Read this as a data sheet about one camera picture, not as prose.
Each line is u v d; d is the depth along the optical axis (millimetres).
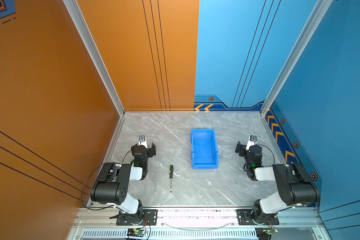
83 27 756
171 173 870
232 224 724
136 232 706
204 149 1003
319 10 707
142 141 796
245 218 725
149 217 741
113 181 472
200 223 744
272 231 695
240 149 836
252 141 792
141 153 714
